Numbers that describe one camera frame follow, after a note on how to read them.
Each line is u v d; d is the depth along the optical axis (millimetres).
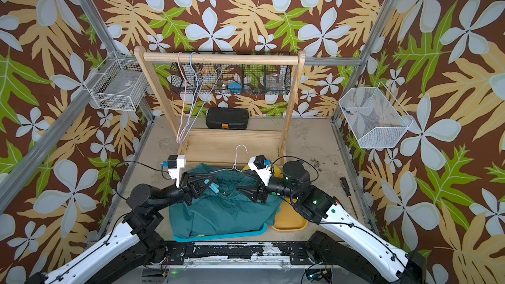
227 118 1093
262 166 542
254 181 750
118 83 865
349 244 465
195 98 1177
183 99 1145
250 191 557
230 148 1078
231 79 1013
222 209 714
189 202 550
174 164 539
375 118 841
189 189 541
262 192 553
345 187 906
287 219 841
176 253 738
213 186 595
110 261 496
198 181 568
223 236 685
